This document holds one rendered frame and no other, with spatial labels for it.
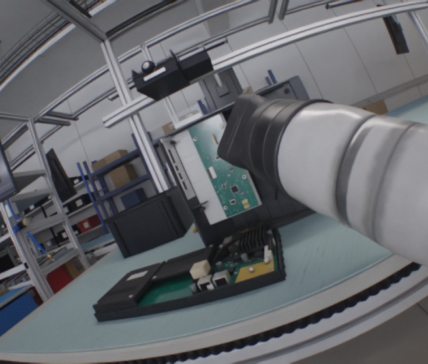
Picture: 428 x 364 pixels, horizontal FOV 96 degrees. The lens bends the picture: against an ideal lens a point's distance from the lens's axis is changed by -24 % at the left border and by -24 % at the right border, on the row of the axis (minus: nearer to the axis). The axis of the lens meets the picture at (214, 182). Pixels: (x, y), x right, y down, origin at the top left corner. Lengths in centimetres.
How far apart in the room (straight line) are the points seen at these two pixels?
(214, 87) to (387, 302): 216
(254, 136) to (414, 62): 609
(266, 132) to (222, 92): 206
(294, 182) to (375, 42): 566
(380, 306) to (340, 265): 7
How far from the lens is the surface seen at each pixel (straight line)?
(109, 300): 37
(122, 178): 449
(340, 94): 499
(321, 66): 502
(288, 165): 16
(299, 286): 25
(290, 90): 41
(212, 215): 43
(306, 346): 27
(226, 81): 230
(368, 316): 28
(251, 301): 25
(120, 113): 114
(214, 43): 235
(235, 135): 25
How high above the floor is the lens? 113
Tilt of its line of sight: 3 degrees down
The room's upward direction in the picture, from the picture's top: 24 degrees counter-clockwise
